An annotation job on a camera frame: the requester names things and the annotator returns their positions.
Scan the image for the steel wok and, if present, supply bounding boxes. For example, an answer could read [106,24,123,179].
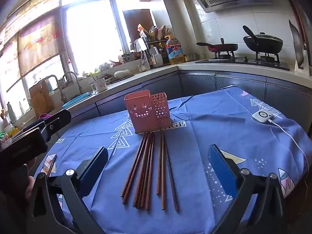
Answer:
[288,19,305,70]

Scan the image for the pile of snack packets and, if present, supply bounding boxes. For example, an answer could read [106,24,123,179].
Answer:
[136,24,175,42]

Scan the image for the black countertop rack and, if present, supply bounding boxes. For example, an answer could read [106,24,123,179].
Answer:
[135,38,171,66]

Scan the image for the blue plastic basin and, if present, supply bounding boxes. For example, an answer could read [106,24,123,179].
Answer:
[61,92,91,109]

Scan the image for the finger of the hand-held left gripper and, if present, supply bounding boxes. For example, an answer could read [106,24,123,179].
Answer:
[45,109,72,127]
[36,117,62,142]

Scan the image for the bundle of wooden chopsticks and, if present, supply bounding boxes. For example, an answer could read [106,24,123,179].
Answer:
[120,132,179,212]

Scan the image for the black gas stove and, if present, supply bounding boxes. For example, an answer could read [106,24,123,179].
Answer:
[195,54,292,71]

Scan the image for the person's left hand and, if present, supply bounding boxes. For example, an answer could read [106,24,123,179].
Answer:
[24,157,37,200]

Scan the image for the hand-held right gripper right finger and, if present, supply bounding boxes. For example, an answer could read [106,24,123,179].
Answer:
[208,144,285,234]

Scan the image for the printed roller blind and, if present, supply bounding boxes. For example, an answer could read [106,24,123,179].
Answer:
[17,16,66,76]
[0,38,21,90]

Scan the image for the white plastic jug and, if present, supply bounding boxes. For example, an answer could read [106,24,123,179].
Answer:
[149,45,163,69]

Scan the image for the pink plastic utensil holder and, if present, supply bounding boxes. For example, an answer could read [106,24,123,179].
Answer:
[124,89,168,134]

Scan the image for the steel kitchen faucet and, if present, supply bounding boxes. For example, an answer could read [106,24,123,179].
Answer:
[61,71,83,95]
[40,74,67,103]

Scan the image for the brown wooden chopstick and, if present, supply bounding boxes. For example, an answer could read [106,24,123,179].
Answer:
[47,154,57,176]

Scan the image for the red frying pan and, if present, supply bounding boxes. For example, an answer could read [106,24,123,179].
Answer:
[196,38,238,53]

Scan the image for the brown cardboard sheet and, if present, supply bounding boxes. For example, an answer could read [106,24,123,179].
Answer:
[122,9,156,54]

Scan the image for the blue printed tablecloth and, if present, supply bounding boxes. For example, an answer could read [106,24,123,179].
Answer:
[34,85,309,234]

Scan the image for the black wok with lid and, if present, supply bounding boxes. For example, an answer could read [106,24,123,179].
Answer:
[242,25,284,53]

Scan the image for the yellow cooking oil bottle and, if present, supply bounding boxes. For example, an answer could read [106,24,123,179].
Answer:
[166,38,184,65]

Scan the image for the wooden cutting board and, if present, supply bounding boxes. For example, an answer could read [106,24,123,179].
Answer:
[29,79,56,117]

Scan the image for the white radish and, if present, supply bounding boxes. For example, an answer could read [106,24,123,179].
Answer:
[114,69,131,78]

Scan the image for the white mug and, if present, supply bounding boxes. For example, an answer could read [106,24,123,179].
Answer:
[91,77,108,92]

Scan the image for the white cable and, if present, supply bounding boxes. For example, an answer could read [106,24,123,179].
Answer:
[269,121,310,183]

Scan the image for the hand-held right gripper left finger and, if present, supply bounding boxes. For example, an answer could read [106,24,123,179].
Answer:
[32,146,109,234]

